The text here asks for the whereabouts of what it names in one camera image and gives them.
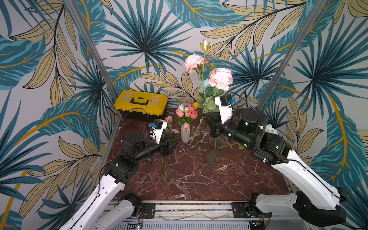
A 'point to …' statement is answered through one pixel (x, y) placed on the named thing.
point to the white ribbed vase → (185, 135)
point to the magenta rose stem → (166, 166)
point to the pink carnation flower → (175, 131)
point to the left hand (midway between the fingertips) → (175, 139)
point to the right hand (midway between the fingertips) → (204, 113)
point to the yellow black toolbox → (141, 105)
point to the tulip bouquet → (187, 114)
